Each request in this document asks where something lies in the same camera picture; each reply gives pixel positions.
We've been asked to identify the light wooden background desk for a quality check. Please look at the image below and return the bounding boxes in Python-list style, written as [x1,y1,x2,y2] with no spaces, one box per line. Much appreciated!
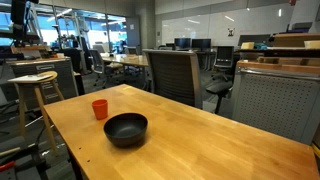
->
[101,53,148,67]

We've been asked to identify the round wooden stool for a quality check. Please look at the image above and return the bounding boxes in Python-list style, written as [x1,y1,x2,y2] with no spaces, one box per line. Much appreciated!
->
[10,71,64,154]

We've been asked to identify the dark grey bowl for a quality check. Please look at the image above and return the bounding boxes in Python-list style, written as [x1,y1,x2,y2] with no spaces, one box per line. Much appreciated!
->
[103,113,148,147]

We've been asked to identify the grey background office chair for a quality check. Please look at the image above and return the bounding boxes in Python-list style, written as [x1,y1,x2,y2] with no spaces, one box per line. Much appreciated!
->
[89,49,122,88]

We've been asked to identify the right black computer monitor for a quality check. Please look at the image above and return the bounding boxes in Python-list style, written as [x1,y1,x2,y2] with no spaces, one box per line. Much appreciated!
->
[192,39,211,50]

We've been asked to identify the orange plastic cup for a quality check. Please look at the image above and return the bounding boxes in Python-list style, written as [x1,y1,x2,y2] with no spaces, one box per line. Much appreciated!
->
[92,99,108,120]

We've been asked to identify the black computer monitor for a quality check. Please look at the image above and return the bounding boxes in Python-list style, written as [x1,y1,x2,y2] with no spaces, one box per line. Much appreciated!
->
[192,39,211,50]
[174,38,191,49]

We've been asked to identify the grey perforated cabinet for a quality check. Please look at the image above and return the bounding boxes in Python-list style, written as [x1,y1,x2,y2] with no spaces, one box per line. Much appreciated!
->
[231,60,320,145]

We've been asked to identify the grey rolling cabinet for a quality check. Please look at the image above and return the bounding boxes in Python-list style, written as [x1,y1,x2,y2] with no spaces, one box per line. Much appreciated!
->
[9,58,78,110]

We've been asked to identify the white tablet on stool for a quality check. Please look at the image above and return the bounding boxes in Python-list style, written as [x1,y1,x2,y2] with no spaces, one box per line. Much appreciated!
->
[8,75,52,83]

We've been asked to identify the black office chair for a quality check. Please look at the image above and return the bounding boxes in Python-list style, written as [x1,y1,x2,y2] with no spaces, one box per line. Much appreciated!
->
[206,46,234,114]

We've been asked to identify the grey mesh office chair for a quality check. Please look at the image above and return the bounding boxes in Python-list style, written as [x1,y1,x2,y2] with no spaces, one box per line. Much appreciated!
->
[144,49,203,109]

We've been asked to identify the left black computer monitor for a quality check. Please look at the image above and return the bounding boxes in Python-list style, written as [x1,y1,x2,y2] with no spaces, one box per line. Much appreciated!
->
[174,38,191,49]

